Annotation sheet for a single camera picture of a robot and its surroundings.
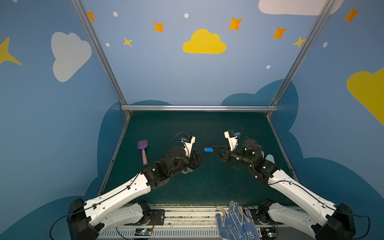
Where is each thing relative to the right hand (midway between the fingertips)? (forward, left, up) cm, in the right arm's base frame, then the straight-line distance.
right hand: (215, 147), depth 73 cm
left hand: (-4, +6, +1) cm, 8 cm away
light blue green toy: (+9, -39, -24) cm, 47 cm away
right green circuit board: (-31, -28, -26) cm, 49 cm away
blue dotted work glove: (-29, -13, -24) cm, 40 cm away
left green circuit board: (-35, +34, -25) cm, 55 cm away
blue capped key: (0, +3, -3) cm, 4 cm away
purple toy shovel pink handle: (+14, +47, -23) cm, 55 cm away
